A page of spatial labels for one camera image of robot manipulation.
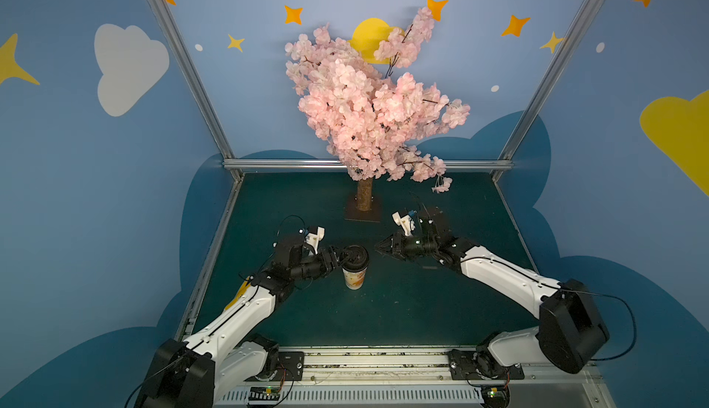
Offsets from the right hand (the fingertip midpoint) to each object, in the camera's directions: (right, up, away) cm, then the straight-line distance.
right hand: (380, 245), depth 79 cm
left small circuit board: (-32, -39, -7) cm, 50 cm away
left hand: (-9, -3, 0) cm, 9 cm away
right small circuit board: (+31, -40, -6) cm, 51 cm away
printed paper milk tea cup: (-8, -11, +3) cm, 14 cm away
